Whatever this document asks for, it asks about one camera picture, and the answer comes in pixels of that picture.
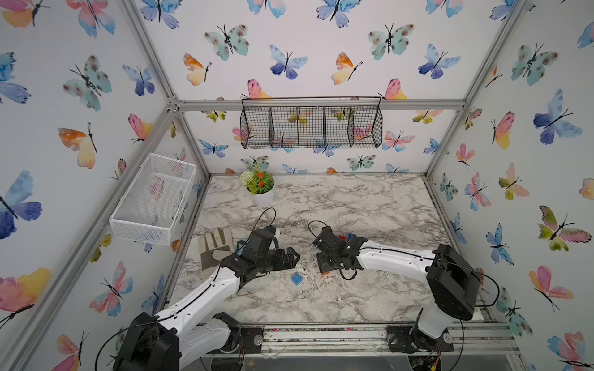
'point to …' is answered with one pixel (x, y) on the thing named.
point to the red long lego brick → (325, 273)
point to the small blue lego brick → (296, 278)
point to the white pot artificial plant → (259, 184)
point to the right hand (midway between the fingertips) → (326, 259)
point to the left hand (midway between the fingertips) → (293, 256)
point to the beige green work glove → (219, 244)
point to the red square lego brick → (343, 237)
